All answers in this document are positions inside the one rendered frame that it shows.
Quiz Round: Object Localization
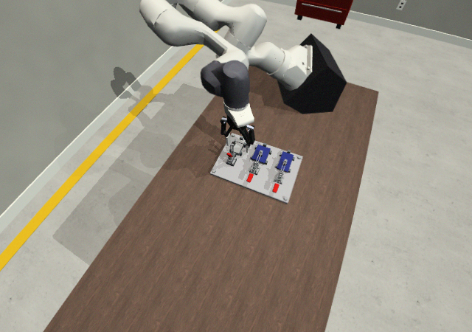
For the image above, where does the blue rectangular block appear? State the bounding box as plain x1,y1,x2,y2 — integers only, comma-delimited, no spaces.
277,151,294,173

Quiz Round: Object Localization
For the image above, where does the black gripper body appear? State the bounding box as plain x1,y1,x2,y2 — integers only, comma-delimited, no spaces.
226,115,247,131

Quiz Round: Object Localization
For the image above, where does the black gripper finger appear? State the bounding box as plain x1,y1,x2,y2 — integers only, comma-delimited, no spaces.
237,125,255,153
221,116,234,146

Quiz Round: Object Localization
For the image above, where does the blue metal block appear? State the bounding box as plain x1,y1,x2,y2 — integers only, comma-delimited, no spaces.
251,145,271,165

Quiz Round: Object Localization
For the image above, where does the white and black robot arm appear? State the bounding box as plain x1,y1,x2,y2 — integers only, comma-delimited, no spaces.
139,0,313,128

